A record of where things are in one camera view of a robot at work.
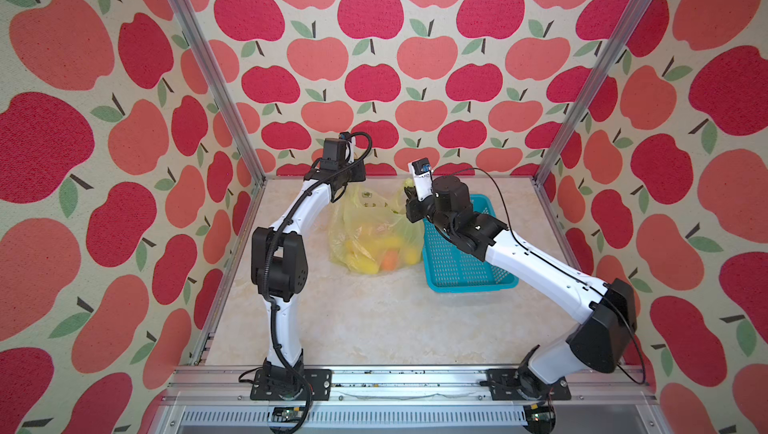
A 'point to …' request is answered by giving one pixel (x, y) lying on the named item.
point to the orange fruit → (389, 261)
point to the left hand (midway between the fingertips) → (368, 167)
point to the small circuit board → (291, 414)
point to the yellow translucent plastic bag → (371, 232)
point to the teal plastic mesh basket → (447, 268)
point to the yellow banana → (360, 260)
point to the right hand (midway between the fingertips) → (414, 186)
